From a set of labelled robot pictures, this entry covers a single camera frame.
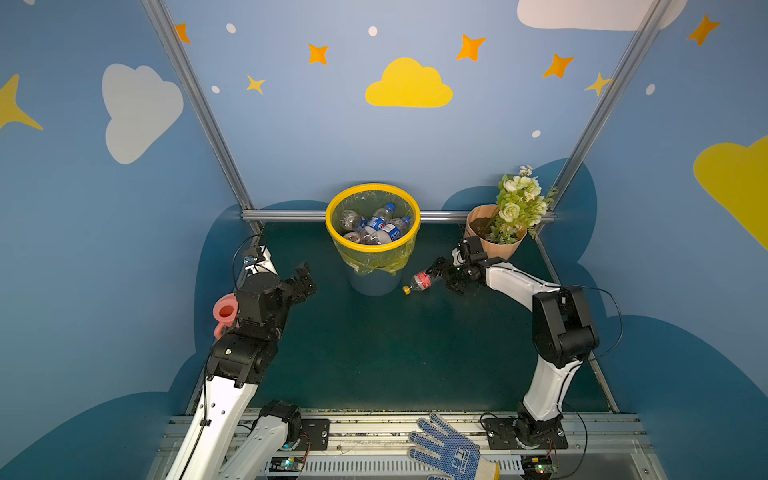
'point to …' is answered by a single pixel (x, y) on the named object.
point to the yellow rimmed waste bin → (374, 270)
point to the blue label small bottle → (389, 236)
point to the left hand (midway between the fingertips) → (294, 268)
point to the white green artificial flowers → (521, 204)
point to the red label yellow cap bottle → (421, 281)
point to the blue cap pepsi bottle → (380, 217)
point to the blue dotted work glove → (459, 456)
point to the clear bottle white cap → (351, 222)
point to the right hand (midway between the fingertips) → (436, 274)
